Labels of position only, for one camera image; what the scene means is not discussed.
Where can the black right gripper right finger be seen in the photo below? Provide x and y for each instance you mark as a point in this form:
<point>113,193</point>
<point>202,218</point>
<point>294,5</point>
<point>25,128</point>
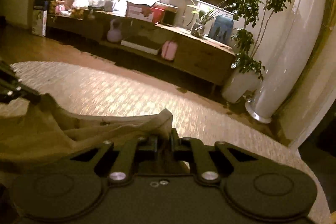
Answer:
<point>194,152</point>

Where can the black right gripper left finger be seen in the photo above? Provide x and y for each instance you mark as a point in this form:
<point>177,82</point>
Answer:
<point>131,154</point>

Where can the brown two-tone long-sleeve shirt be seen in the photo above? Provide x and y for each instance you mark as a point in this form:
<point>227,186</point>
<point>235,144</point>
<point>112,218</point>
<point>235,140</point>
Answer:
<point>48,132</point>

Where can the white and blue appliance box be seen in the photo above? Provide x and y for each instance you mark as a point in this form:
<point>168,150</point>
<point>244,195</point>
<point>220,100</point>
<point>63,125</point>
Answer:
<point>39,22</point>

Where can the lace crochet tablecloth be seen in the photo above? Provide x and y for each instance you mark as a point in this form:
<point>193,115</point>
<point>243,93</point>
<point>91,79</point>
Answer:
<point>261,181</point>

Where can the potted green tree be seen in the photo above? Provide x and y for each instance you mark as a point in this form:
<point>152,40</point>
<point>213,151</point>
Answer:
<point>256,15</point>

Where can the long wooden tv console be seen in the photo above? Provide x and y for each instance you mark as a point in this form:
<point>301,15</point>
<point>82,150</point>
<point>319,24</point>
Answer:
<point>206,59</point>

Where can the pink small case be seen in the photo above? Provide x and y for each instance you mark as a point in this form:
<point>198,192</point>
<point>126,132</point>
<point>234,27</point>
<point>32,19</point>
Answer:
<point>169,49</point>

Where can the flat white box on shelf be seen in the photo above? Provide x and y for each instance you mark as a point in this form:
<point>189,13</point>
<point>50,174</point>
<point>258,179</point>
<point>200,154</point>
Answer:
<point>142,43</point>

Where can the red and white box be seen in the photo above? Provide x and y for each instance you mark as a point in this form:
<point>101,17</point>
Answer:
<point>144,10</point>

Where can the tall white floor vase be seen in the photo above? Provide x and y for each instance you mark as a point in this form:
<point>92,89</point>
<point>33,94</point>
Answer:
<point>289,59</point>

